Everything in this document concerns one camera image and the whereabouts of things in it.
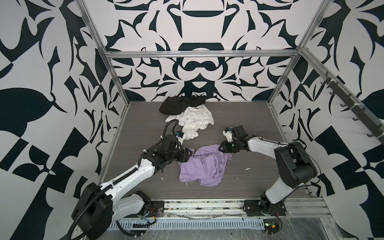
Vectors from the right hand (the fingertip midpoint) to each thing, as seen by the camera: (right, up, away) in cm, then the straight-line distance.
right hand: (222, 147), depth 93 cm
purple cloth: (-11, -8, -12) cm, 18 cm away
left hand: (-20, +1, -12) cm, 24 cm away
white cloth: (-18, +17, +8) cm, 26 cm away
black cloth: (-34, +27, +22) cm, 48 cm away
